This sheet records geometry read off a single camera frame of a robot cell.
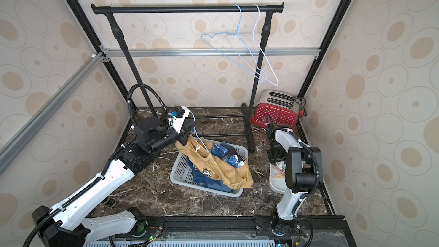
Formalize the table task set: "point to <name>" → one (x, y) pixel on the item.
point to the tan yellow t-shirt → (201, 151)
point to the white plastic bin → (278, 184)
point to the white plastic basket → (182, 174)
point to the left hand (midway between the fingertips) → (200, 121)
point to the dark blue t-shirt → (200, 176)
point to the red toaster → (283, 107)
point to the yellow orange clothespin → (279, 176)
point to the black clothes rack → (250, 109)
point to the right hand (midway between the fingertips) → (287, 164)
